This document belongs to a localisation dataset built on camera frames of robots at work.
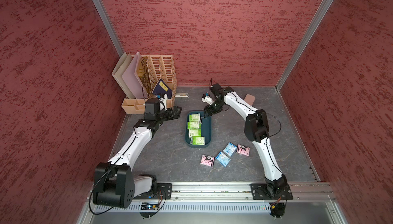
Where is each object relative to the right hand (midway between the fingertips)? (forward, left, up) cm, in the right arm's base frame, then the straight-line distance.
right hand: (209, 115), depth 98 cm
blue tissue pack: (-22, -11, -2) cm, 25 cm away
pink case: (+16, -31, -3) cm, 35 cm away
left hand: (-5, +21, +12) cm, 25 cm away
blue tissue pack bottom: (-27, -6, -3) cm, 28 cm away
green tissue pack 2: (-8, +10, +1) cm, 13 cm away
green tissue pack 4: (-18, +7, +1) cm, 20 cm away
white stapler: (+23, +20, -6) cm, 32 cm away
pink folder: (+14, +48, +20) cm, 54 cm away
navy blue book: (+20, +33, +7) cm, 39 cm away
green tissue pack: (-1, +9, 0) cm, 9 cm away
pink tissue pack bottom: (-28, +2, -2) cm, 29 cm away
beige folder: (+16, +53, +26) cm, 61 cm away
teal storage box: (-6, +2, -2) cm, 7 cm away
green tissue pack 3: (-13, +10, +1) cm, 16 cm away
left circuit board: (-48, +34, -6) cm, 59 cm away
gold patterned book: (+25, +44, +15) cm, 53 cm away
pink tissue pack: (-23, -18, -3) cm, 29 cm away
